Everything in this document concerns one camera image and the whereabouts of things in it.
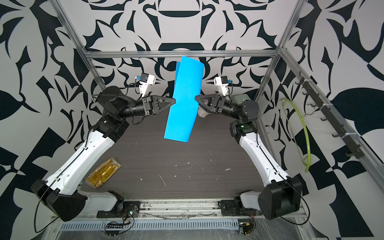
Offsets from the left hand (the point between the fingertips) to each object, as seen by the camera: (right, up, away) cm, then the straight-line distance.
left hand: (173, 99), depth 53 cm
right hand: (+8, -1, +2) cm, 9 cm away
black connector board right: (+32, -58, +19) cm, 69 cm away
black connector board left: (-32, -60, +20) cm, 70 cm away
